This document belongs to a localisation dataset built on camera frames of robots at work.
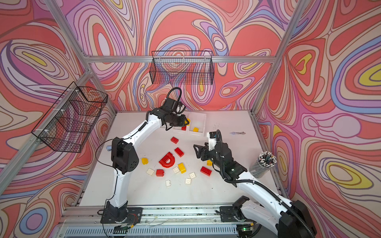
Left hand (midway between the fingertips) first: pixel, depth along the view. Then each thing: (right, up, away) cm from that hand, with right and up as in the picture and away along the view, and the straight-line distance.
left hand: (189, 122), depth 91 cm
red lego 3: (+10, -29, -3) cm, 31 cm away
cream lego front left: (-12, -35, -7) cm, 37 cm away
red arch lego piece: (-13, -24, +2) cm, 28 cm away
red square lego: (-18, -31, -2) cm, 35 cm away
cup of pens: (+39, -20, -17) cm, 47 cm away
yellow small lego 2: (+13, -25, 0) cm, 28 cm away
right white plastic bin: (+6, +2, +19) cm, 20 cm away
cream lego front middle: (-1, -34, -6) cm, 34 cm away
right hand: (+6, -14, -12) cm, 19 cm away
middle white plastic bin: (-8, -5, +14) cm, 16 cm away
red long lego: (-4, -4, +15) cm, 16 cm away
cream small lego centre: (-8, -28, -3) cm, 30 cm away
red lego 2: (-7, -19, +5) cm, 21 cm away
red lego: (-10, -12, +11) cm, 19 cm away
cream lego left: (-23, -29, -4) cm, 37 cm away
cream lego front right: (+2, -31, -4) cm, 31 cm away
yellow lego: (-2, +1, -4) cm, 4 cm away
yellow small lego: (+4, -5, +16) cm, 18 cm away
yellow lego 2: (-4, -27, -2) cm, 28 cm away
